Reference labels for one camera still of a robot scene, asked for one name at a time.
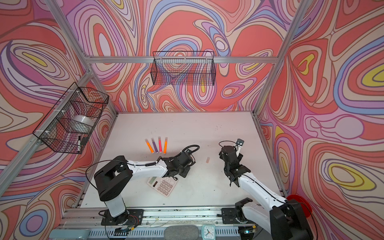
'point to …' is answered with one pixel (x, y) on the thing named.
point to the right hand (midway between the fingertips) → (230, 151)
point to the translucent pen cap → (207, 159)
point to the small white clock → (208, 232)
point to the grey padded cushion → (181, 232)
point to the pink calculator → (164, 185)
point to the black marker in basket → (79, 144)
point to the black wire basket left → (69, 124)
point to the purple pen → (154, 145)
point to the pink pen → (160, 144)
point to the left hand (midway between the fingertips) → (188, 167)
